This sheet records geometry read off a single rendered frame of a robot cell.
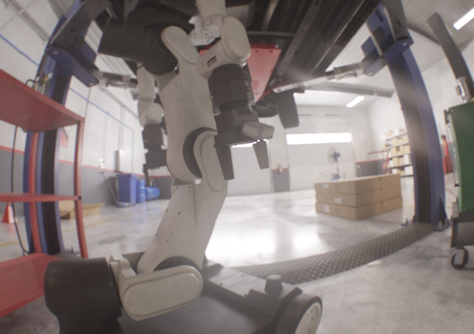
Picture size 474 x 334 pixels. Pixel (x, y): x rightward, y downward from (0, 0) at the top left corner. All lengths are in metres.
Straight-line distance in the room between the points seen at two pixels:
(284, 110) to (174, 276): 2.40
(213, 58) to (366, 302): 0.95
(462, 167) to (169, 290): 1.15
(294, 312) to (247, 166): 9.60
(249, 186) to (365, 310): 9.39
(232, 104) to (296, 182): 10.18
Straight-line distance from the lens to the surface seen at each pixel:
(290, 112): 2.63
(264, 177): 10.07
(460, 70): 3.81
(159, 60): 0.62
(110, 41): 0.59
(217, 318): 0.57
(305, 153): 10.83
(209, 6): 0.51
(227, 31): 0.42
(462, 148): 1.08
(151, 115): 0.73
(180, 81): 0.56
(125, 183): 6.93
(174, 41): 0.59
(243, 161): 10.00
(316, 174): 10.97
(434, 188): 1.81
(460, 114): 1.11
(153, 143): 0.73
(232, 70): 0.39
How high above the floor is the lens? 0.52
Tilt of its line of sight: 8 degrees up
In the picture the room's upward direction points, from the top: 4 degrees counter-clockwise
